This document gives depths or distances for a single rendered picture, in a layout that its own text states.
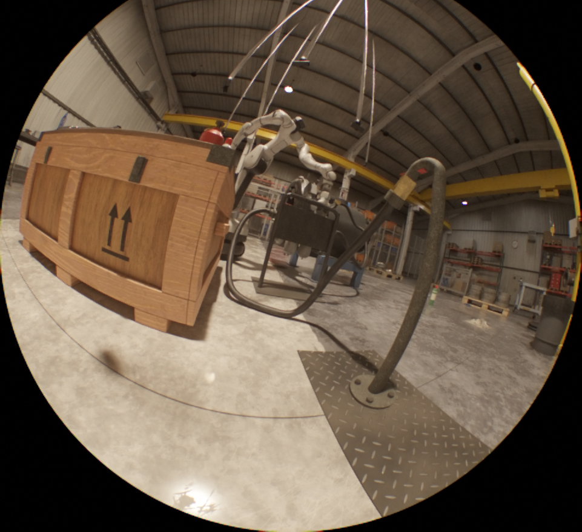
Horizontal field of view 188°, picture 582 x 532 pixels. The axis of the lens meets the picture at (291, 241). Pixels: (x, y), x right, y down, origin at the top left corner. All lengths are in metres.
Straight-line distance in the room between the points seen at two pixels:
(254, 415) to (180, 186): 0.47
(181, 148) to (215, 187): 0.13
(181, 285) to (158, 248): 0.10
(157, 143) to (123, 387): 0.50
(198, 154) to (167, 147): 0.08
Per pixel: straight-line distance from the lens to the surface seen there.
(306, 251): 1.06
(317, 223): 1.06
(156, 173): 0.45
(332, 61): 9.01
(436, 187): 0.44
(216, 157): 0.41
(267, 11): 8.90
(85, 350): 0.46
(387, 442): 0.42
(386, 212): 0.51
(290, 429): 0.36
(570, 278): 6.71
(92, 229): 0.58
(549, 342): 1.97
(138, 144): 0.51
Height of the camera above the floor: 0.31
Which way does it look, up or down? level
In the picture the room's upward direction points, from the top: 15 degrees clockwise
